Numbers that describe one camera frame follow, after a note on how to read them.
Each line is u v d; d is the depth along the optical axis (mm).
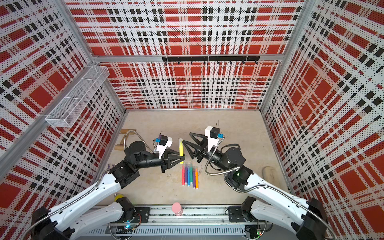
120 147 977
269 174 831
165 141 565
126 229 703
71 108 905
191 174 865
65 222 405
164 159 575
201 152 516
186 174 862
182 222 734
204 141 567
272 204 464
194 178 861
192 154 545
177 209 685
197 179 856
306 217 396
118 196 676
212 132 504
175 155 626
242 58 886
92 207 472
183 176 860
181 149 614
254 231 680
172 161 630
